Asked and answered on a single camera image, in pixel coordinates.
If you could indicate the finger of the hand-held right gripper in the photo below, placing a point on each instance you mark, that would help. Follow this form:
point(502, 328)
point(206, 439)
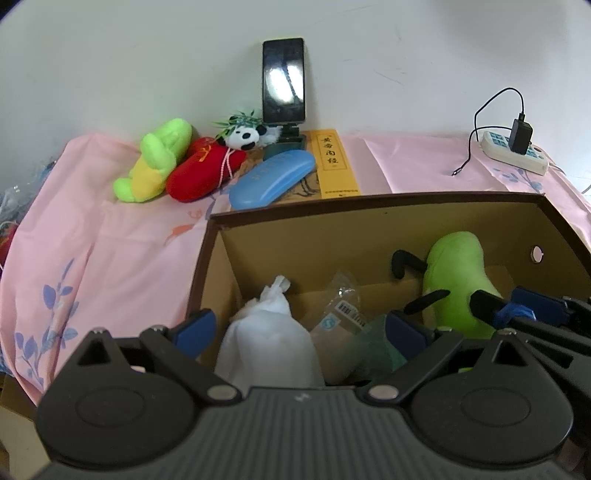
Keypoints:
point(540, 302)
point(512, 314)

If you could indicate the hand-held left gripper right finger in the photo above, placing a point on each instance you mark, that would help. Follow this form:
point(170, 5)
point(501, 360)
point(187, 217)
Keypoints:
point(406, 332)

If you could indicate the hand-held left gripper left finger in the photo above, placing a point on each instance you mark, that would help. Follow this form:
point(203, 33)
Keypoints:
point(196, 328)

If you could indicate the teal cloth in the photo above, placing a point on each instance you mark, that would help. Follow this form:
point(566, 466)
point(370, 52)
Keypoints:
point(376, 350)

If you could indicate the white bagged item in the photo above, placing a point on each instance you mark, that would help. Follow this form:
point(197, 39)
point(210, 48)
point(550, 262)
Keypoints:
point(263, 341)

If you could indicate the clear plastic bag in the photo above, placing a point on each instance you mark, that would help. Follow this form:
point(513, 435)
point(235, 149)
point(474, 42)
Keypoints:
point(337, 341)

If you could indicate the green bean plush toy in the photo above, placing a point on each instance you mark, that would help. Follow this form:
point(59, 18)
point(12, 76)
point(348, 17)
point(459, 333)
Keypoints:
point(452, 272)

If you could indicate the brown cardboard box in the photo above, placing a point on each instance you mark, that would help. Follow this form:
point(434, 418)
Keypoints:
point(323, 244)

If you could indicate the pink printed sheet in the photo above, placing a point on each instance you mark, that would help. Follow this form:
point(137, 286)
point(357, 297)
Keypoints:
point(115, 258)

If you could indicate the white power strip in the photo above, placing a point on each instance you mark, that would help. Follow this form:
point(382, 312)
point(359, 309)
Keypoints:
point(503, 154)

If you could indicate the red plush toy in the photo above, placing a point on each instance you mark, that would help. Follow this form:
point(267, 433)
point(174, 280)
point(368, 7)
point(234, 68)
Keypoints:
point(198, 170)

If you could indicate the black charger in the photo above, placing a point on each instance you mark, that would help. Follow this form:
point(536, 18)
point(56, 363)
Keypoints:
point(521, 136)

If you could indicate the blue glasses case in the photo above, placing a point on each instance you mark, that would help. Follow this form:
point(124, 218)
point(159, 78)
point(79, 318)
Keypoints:
point(272, 177)

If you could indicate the green and yellow plush toy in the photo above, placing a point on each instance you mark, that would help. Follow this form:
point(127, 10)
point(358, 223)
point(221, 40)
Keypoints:
point(157, 152)

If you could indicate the yellow book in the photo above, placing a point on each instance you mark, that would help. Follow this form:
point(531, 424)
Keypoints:
point(330, 161)

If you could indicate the panda plush toy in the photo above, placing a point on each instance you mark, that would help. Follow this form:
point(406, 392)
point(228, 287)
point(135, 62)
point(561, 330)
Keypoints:
point(242, 137)

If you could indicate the dark phone stand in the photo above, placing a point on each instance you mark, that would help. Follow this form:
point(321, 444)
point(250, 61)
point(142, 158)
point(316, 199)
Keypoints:
point(286, 147)

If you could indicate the black phone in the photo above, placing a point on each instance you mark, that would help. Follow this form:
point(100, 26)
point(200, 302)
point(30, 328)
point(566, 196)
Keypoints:
point(284, 78)

